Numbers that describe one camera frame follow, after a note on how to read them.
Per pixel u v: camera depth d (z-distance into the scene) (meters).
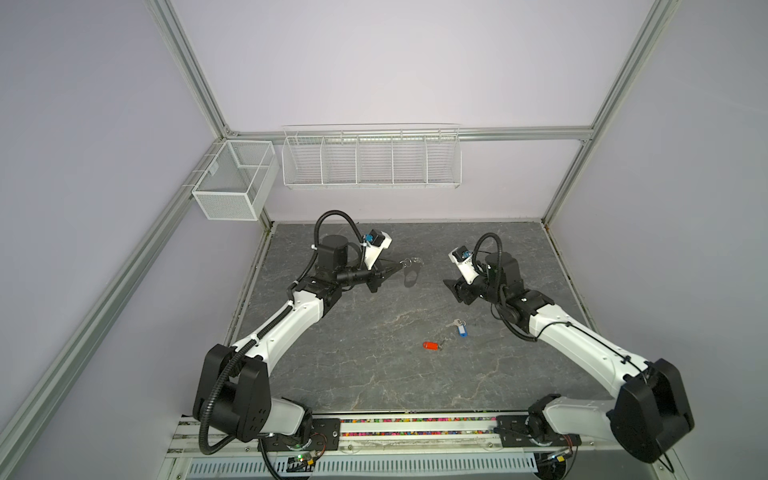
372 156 0.98
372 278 0.70
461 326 0.92
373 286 0.71
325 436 0.73
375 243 0.67
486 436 0.74
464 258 0.71
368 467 1.57
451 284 0.74
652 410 0.40
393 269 0.77
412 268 0.79
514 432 0.74
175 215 0.71
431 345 0.89
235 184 1.01
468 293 0.74
